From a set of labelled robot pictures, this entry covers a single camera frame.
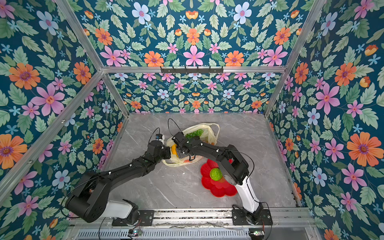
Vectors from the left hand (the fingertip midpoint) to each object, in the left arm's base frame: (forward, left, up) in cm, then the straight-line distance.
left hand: (171, 144), depth 89 cm
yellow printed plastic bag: (+8, -25, -1) cm, 26 cm away
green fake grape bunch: (+14, -17, -8) cm, 23 cm away
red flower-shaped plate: (-25, -26, -10) cm, 37 cm away
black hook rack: (+37, -15, +26) cm, 48 cm away
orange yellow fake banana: (-2, -1, -4) cm, 4 cm away
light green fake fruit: (-18, -25, -5) cm, 31 cm away
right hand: (0, -8, -7) cm, 10 cm away
